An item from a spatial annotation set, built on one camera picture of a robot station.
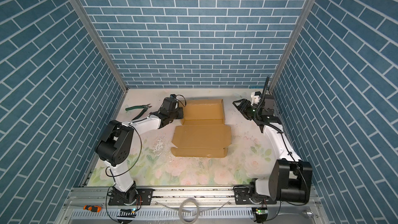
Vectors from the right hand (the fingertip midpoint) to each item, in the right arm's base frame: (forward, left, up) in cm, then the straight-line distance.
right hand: (234, 103), depth 82 cm
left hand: (+4, +31, -15) cm, 35 cm away
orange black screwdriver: (-50, +63, -20) cm, 83 cm away
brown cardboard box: (-8, +17, -20) cm, 27 cm away
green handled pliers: (+10, +60, -21) cm, 65 cm away
